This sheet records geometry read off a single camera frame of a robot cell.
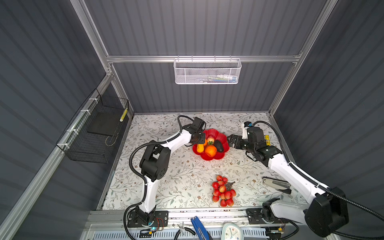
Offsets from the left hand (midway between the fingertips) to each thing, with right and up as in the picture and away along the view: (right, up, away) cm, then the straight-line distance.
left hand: (202, 138), depth 97 cm
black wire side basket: (-56, +4, -25) cm, 62 cm away
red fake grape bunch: (+9, -25, -21) cm, 34 cm away
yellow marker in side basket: (-44, +14, -15) cm, 49 cm away
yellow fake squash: (-1, -5, -5) cm, 7 cm away
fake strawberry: (+6, -1, +2) cm, 6 cm away
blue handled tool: (0, -42, -29) cm, 51 cm away
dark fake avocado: (+11, -5, -1) cm, 12 cm away
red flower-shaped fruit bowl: (+11, +1, +6) cm, 13 cm away
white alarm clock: (+12, -40, -29) cm, 51 cm away
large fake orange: (+6, -7, -4) cm, 10 cm away
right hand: (+18, +1, -14) cm, 23 cm away
